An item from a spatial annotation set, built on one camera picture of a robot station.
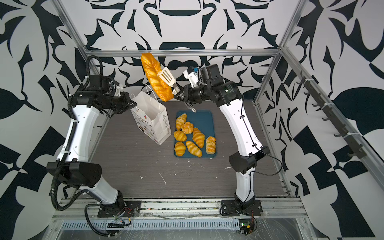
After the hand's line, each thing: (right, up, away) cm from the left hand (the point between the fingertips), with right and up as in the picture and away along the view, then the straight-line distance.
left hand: (135, 101), depth 74 cm
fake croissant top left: (+19, -10, +31) cm, 38 cm away
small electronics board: (+53, -59, -3) cm, 79 cm away
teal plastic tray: (+36, -10, +34) cm, 50 cm away
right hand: (+20, +1, -10) cm, 23 cm away
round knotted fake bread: (+24, -15, +25) cm, 38 cm away
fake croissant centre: (+32, -21, +21) cm, 43 cm away
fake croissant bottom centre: (+28, -27, +17) cm, 43 cm away
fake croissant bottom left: (+20, -27, +17) cm, 38 cm away
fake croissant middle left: (+20, -20, +22) cm, 35 cm away
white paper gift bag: (+7, -10, +3) cm, 13 cm away
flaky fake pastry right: (+39, -26, +17) cm, 50 cm away
